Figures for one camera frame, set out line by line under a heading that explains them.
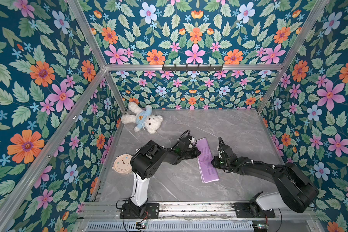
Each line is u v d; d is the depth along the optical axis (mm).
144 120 1025
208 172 863
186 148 799
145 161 529
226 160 703
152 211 735
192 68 932
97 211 751
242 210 728
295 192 426
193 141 910
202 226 766
